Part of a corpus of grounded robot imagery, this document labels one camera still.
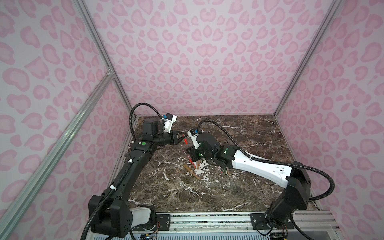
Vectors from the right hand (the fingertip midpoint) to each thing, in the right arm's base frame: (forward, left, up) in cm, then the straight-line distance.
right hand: (188, 148), depth 75 cm
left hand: (+5, +1, +6) cm, 8 cm away
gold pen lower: (-3, -1, -22) cm, 22 cm away
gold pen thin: (-2, -23, -22) cm, 31 cm away
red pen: (+3, +1, +3) cm, 4 cm away
